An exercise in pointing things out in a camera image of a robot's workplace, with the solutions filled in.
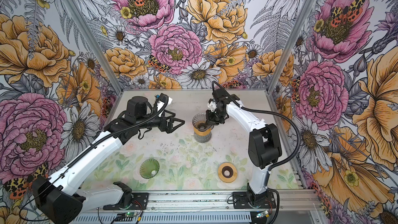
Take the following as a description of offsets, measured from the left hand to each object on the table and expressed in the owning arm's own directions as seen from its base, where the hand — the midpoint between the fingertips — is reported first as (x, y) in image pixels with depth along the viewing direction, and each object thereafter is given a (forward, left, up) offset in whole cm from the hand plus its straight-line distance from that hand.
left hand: (177, 123), depth 72 cm
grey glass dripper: (+9, -9, -13) cm, 18 cm away
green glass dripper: (-13, +16, -23) cm, 31 cm away
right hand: (+6, -14, -13) cm, 20 cm away
